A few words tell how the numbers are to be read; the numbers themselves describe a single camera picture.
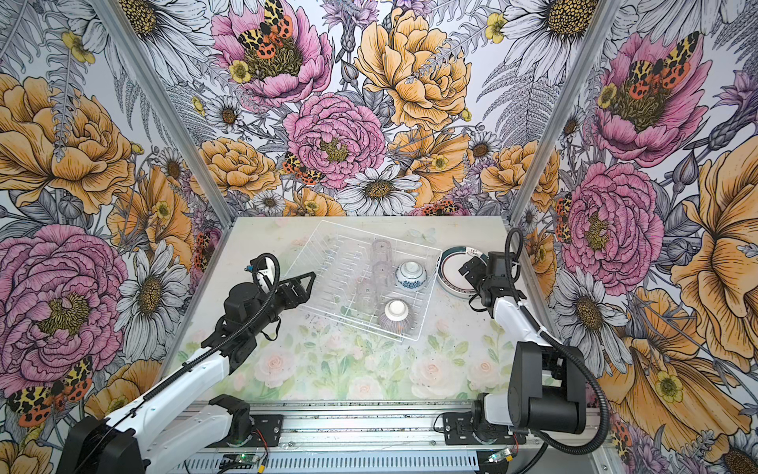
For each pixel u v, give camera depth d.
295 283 0.71
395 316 0.87
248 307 0.62
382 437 0.73
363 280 1.01
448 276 1.01
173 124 0.92
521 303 0.57
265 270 0.71
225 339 0.61
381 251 0.99
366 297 0.87
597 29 0.74
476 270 0.83
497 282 0.70
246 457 0.71
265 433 0.74
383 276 1.00
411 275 0.97
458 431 0.74
